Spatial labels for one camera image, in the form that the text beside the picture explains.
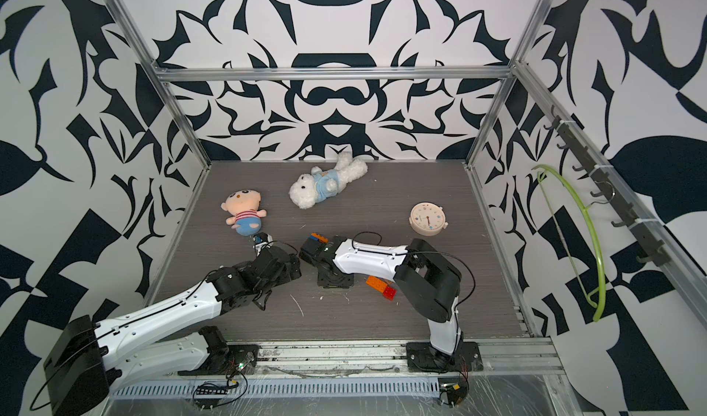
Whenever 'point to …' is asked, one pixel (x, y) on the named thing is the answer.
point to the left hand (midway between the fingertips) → (289, 260)
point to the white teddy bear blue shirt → (309, 190)
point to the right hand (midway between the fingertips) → (331, 281)
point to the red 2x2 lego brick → (388, 293)
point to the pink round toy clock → (427, 219)
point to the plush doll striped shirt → (245, 205)
